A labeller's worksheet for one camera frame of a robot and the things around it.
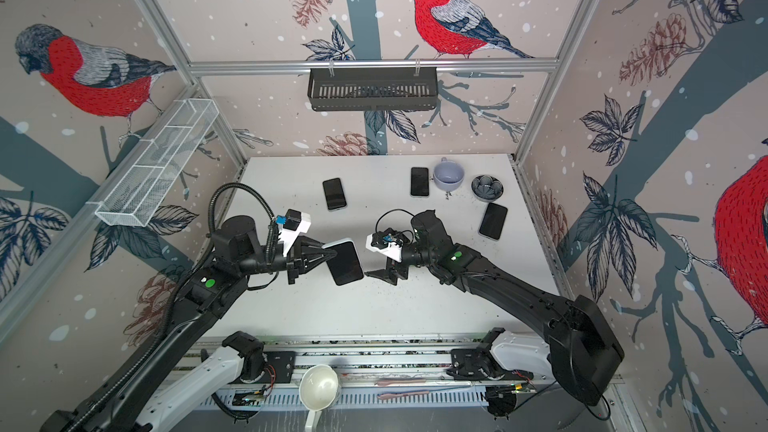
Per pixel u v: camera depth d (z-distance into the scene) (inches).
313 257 24.6
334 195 43.7
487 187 42.4
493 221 40.1
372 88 42.0
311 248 24.2
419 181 44.9
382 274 25.9
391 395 27.2
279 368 28.9
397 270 25.8
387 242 24.6
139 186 29.4
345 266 25.9
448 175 43.9
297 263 22.1
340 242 24.5
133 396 16.1
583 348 15.7
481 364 25.5
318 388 27.5
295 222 21.7
